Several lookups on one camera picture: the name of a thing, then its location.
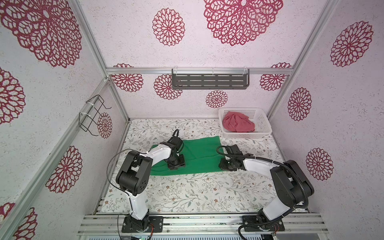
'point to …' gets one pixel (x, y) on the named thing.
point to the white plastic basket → (262, 128)
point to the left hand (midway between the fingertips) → (181, 169)
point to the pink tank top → (238, 122)
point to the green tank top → (201, 155)
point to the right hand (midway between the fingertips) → (220, 164)
